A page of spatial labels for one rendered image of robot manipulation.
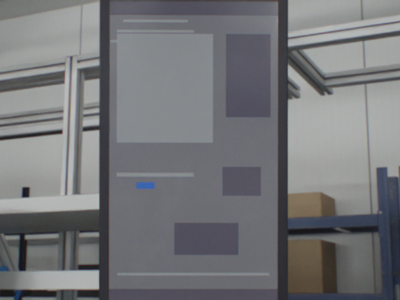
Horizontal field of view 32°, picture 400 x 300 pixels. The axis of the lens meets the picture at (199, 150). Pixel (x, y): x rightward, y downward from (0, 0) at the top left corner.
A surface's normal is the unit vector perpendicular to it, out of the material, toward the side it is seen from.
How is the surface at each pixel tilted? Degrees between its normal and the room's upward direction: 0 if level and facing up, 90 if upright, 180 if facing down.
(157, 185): 101
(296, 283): 90
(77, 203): 90
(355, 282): 90
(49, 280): 90
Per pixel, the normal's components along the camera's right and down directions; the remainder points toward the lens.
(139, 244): 0.01, 0.00
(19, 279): -0.41, -0.18
